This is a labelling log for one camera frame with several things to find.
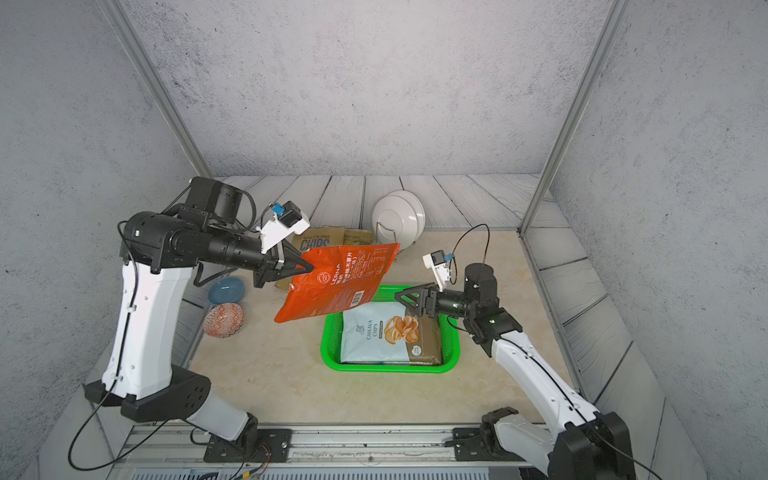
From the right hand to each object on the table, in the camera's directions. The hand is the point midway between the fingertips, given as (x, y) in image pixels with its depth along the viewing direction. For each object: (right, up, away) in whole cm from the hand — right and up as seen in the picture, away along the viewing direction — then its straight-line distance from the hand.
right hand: (403, 298), depth 70 cm
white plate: (0, +23, +34) cm, 41 cm away
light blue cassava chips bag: (-5, -12, +17) cm, 21 cm away
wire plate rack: (-2, +16, +34) cm, 38 cm away
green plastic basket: (+13, -13, +13) cm, 23 cm away
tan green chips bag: (-16, +16, +46) cm, 52 cm away
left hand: (-18, +8, -12) cm, 23 cm away
